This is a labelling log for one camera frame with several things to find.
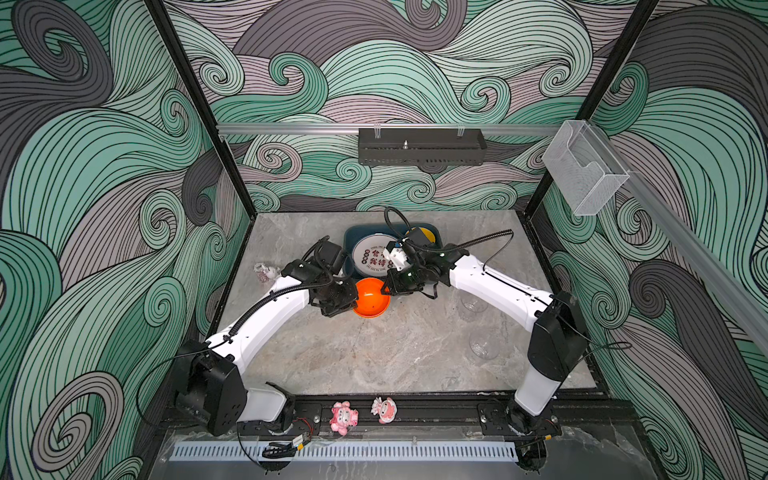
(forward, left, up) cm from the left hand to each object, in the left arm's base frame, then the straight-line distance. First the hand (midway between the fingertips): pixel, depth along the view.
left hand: (359, 301), depth 79 cm
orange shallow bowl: (+1, -3, -2) cm, 4 cm away
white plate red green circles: (+25, -1, -12) cm, 27 cm away
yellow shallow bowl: (+33, -22, -8) cm, 41 cm away
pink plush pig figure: (-26, +3, -11) cm, 28 cm away
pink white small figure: (-24, -8, -11) cm, 27 cm away
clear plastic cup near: (-8, -35, -9) cm, 37 cm away
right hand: (+3, -7, +1) cm, 7 cm away
